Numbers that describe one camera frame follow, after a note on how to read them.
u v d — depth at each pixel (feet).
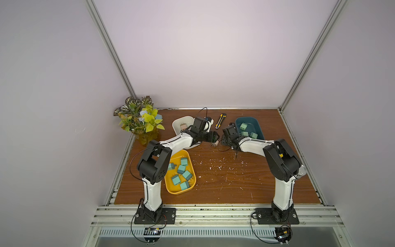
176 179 2.73
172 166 2.87
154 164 1.65
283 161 1.69
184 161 2.96
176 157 3.08
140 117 2.76
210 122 2.86
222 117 3.73
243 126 3.50
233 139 2.53
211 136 2.72
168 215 2.42
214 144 3.20
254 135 3.31
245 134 3.29
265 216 2.38
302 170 2.72
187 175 2.76
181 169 2.88
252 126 3.58
